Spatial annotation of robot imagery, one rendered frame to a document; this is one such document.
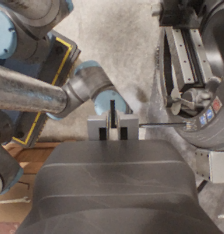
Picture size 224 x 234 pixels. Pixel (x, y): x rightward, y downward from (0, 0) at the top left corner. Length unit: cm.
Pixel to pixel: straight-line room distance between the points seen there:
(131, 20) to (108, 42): 21
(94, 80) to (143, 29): 83
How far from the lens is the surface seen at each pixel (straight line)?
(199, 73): 69
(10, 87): 36
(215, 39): 91
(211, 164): 62
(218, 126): 51
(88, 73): 55
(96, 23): 130
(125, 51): 127
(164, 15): 75
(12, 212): 129
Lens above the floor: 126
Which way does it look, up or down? 74 degrees down
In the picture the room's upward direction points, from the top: 179 degrees clockwise
